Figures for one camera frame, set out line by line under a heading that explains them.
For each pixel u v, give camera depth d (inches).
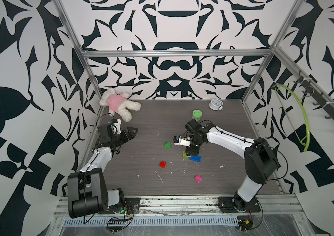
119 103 41.3
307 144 26.1
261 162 18.5
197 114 41.3
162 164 34.2
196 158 35.1
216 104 44.4
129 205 28.8
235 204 26.5
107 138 27.0
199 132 25.7
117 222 28.6
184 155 35.1
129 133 30.7
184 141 30.6
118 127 31.2
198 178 32.0
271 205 29.9
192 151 30.5
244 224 28.1
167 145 37.0
